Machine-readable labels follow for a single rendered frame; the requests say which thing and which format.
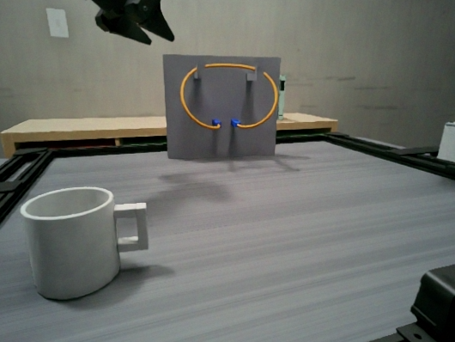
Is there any orange cable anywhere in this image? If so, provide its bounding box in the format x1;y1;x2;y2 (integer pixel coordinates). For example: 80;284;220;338
180;64;278;130

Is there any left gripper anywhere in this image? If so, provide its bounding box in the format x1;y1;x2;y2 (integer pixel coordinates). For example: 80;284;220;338
92;0;175;46

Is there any white mug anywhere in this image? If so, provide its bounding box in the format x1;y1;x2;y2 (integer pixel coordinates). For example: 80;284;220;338
21;187;149;300

